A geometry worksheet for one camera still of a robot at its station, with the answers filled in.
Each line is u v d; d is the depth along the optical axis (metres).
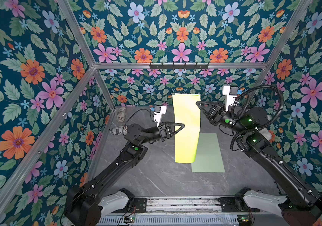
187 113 0.54
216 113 0.49
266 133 0.90
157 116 0.56
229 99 0.47
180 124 0.57
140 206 0.73
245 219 0.72
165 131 0.55
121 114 1.11
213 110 0.48
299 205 0.38
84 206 0.38
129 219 0.72
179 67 0.94
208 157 0.91
